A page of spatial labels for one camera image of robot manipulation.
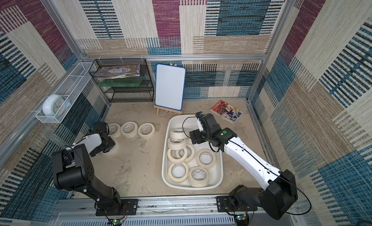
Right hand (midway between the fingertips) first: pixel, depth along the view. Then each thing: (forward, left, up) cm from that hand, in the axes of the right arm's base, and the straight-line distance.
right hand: (197, 131), depth 80 cm
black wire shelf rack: (+46, +40, -13) cm, 62 cm away
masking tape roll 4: (-16, +11, -18) cm, 26 cm away
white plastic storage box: (-3, +4, +13) cm, 14 cm away
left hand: (-1, +59, -15) cm, 61 cm away
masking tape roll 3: (-7, +12, -15) cm, 20 cm away
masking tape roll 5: (-18, 0, -18) cm, 26 cm away
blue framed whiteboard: (+32, +17, +5) cm, 37 cm away
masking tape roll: (+4, +11, -7) cm, 13 cm away
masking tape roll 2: (-4, +12, -7) cm, 14 cm away
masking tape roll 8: (+13, +46, -16) cm, 51 cm away
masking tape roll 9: (+11, +55, -14) cm, 58 cm away
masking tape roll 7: (+12, +34, -17) cm, 40 cm away
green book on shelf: (+31, +47, +10) cm, 57 cm away
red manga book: (+29, -24, -17) cm, 41 cm away
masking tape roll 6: (-7, -5, -18) cm, 21 cm away
